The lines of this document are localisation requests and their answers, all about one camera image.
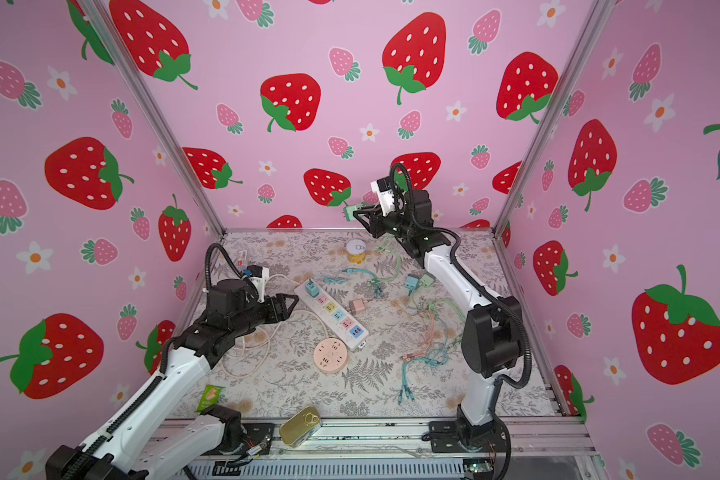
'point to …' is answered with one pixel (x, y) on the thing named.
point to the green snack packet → (211, 397)
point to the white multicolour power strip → (335, 317)
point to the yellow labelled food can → (356, 249)
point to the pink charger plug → (358, 306)
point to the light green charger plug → (348, 211)
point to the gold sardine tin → (300, 426)
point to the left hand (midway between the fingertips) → (290, 297)
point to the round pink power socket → (330, 355)
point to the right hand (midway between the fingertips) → (357, 211)
